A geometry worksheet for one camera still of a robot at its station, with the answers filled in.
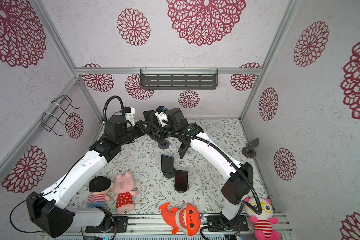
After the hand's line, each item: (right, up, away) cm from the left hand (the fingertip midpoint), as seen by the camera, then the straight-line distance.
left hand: (152, 125), depth 73 cm
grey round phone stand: (+4, -12, +28) cm, 31 cm away
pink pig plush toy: (-16, -34, +6) cm, 38 cm away
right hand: (0, -1, 0) cm, 1 cm away
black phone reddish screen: (+14, -30, +7) cm, 34 cm away
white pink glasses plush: (+53, -45, -4) cm, 70 cm away
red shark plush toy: (+17, -43, -6) cm, 47 cm away
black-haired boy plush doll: (-28, -32, +5) cm, 43 cm away
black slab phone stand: (+7, -27, +19) cm, 34 cm away
